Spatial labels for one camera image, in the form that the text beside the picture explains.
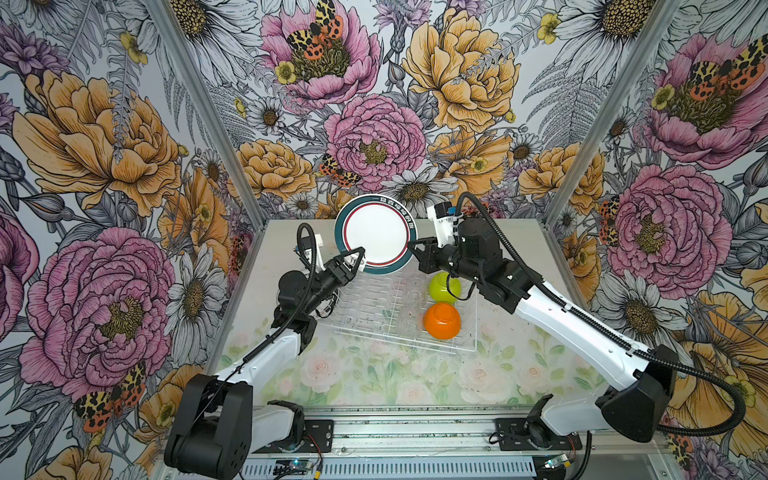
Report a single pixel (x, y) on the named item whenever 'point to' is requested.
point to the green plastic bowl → (438, 288)
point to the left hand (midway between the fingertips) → (364, 258)
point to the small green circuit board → (293, 466)
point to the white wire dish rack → (391, 306)
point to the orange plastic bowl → (442, 320)
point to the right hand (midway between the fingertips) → (409, 254)
